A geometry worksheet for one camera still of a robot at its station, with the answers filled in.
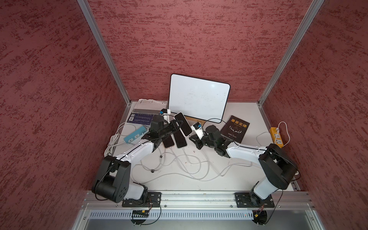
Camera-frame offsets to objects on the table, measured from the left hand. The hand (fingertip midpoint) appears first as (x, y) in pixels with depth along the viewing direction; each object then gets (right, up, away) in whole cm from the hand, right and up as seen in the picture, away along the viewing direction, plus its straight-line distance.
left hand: (182, 124), depth 84 cm
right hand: (+5, -10, +3) cm, 11 cm away
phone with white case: (-2, -12, +13) cm, 18 cm away
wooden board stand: (+13, +1, +19) cm, 23 cm away
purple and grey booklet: (-31, +10, +26) cm, 42 cm away
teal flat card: (-33, -8, +14) cm, 37 cm away
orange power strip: (+65, -13, +11) cm, 67 cm away
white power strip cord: (+68, -6, +16) cm, 70 cm away
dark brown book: (+38, -5, +16) cm, 41 cm away
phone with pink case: (-10, -13, +11) cm, 20 cm away
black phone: (+2, -2, -3) cm, 4 cm away
